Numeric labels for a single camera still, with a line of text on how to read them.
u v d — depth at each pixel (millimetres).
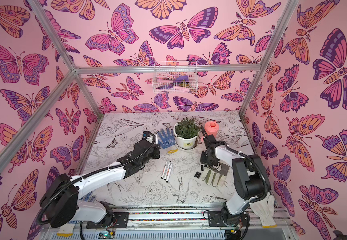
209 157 796
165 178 873
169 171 895
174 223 730
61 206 413
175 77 966
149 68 920
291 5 686
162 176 874
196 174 890
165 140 1051
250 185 456
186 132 885
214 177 874
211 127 968
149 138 742
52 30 762
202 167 919
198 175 876
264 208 762
